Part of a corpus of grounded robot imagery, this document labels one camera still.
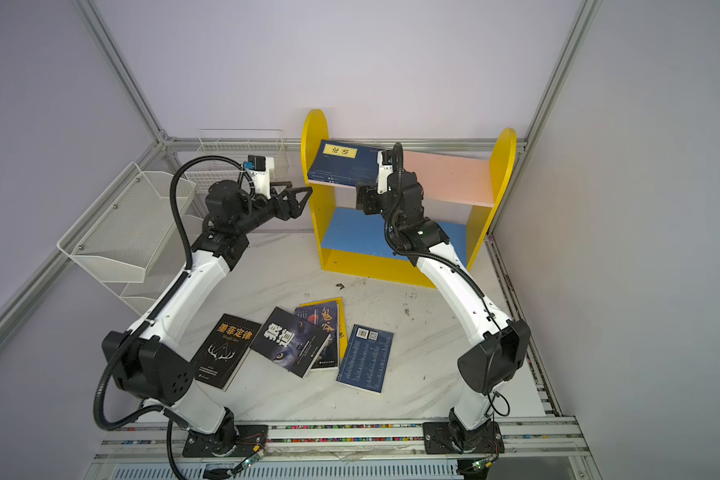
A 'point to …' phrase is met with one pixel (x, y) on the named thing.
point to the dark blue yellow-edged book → (329, 317)
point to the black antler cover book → (220, 355)
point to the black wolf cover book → (290, 341)
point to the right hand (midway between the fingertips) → (368, 179)
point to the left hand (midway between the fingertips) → (300, 187)
